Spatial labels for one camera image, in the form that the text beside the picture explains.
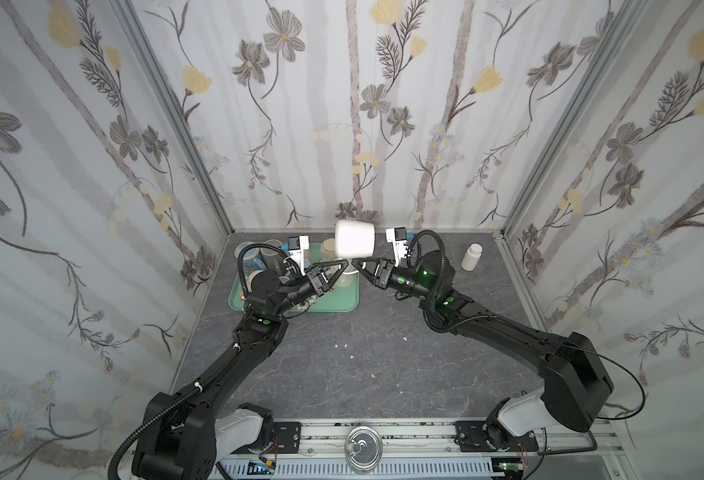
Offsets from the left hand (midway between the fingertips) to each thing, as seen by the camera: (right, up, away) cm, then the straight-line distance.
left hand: (342, 259), depth 68 cm
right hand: (+2, +1, -2) cm, 3 cm away
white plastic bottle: (+44, +1, +36) cm, 57 cm away
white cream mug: (0, -7, +36) cm, 36 cm away
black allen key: (+63, -47, +6) cm, 79 cm away
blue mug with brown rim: (-32, 0, +31) cm, 44 cm away
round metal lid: (+5, -42, -4) cm, 42 cm away
